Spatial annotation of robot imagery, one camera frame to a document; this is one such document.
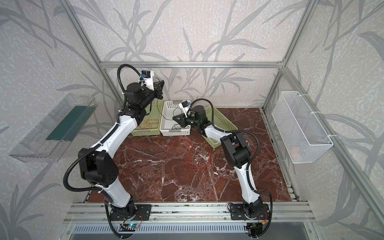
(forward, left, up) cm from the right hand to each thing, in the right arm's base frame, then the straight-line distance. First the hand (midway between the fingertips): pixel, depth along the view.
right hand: (174, 113), depth 91 cm
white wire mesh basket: (-27, -59, +15) cm, 66 cm away
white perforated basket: (+5, +8, -19) cm, 21 cm away
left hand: (+5, +2, +23) cm, 24 cm away
